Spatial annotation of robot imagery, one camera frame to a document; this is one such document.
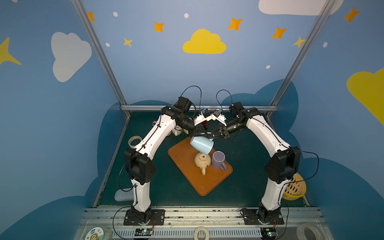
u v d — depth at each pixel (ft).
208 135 2.45
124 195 2.57
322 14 2.36
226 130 2.26
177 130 2.31
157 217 2.45
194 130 2.22
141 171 1.58
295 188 2.69
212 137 2.46
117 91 3.44
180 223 2.40
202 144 2.40
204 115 2.22
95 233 2.07
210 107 2.25
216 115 2.31
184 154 3.13
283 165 1.62
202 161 2.83
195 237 2.26
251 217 2.44
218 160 2.83
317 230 2.26
